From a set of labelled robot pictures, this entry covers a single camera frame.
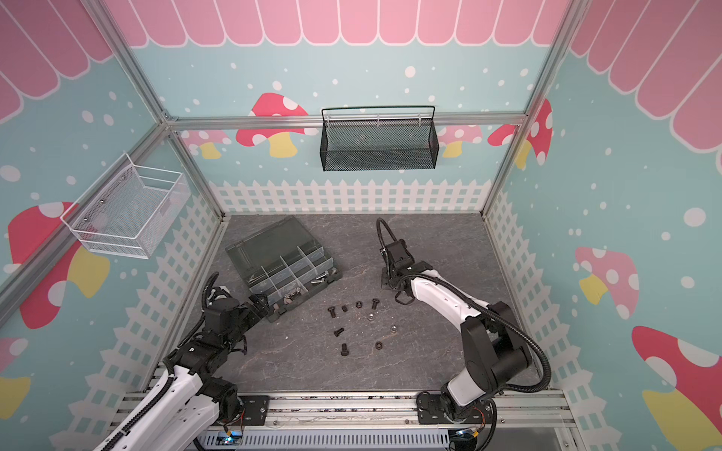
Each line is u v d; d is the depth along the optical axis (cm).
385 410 76
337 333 88
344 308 93
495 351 44
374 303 94
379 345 85
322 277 99
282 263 101
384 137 94
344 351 83
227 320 61
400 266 68
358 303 94
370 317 92
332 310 92
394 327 89
